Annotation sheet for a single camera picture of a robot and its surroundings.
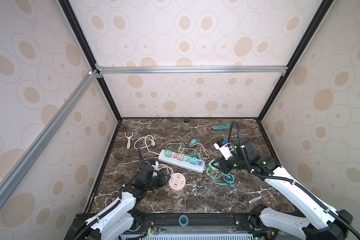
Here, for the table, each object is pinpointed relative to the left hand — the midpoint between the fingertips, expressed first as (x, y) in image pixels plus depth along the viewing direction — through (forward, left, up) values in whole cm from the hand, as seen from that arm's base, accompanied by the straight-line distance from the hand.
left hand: (172, 176), depth 83 cm
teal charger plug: (+10, -12, -1) cm, 16 cm away
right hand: (+2, -22, +13) cm, 26 cm away
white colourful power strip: (+7, -16, -4) cm, 18 cm away
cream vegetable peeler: (+29, +33, -6) cm, 44 cm away
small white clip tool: (-10, -46, -6) cm, 47 cm away
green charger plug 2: (-1, -20, +13) cm, 24 cm away
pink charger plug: (+12, -4, 0) cm, 13 cm away
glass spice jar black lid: (+38, -8, -1) cm, 39 cm away
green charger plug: (+15, +3, 0) cm, 15 cm away
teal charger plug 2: (+26, -13, -4) cm, 30 cm away
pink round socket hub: (-2, -3, -4) cm, 5 cm away
